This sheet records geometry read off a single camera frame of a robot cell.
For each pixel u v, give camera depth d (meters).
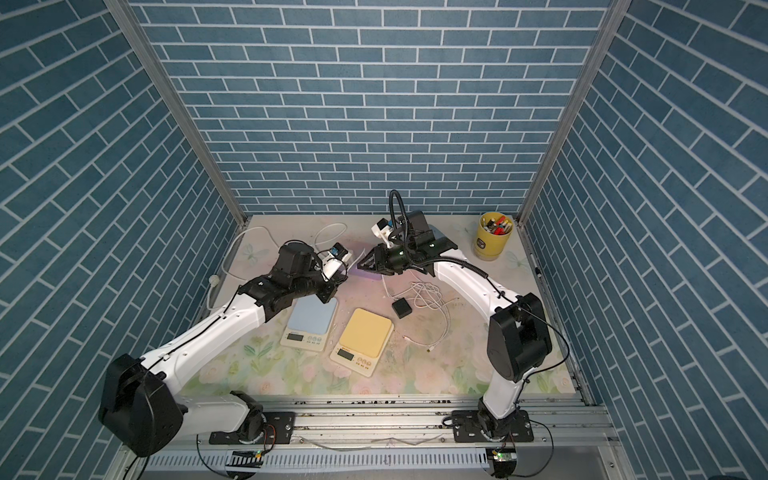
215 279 1.05
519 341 0.46
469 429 0.73
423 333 0.91
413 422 0.76
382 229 0.77
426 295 0.96
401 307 0.94
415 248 0.66
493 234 0.99
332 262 0.69
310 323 0.89
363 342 0.87
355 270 0.77
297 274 0.62
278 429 0.73
